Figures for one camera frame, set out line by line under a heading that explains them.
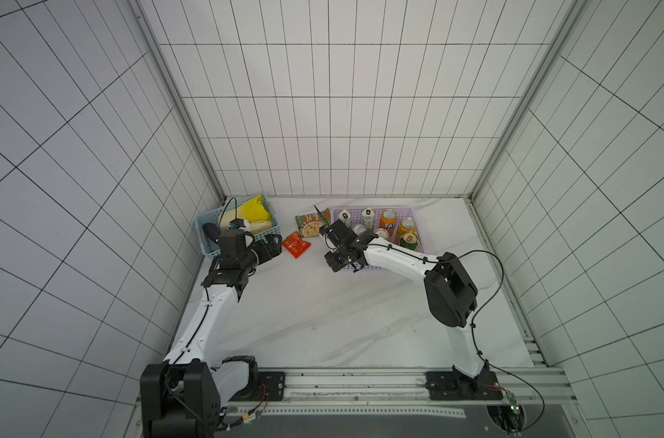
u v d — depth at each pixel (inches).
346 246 27.9
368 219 37.5
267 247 29.2
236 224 28.6
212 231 41.6
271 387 28.3
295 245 40.5
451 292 20.2
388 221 39.0
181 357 16.2
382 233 36.7
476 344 22.8
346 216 37.3
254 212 40.7
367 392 28.6
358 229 37.3
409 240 36.3
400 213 42.2
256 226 39.5
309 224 43.0
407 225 38.1
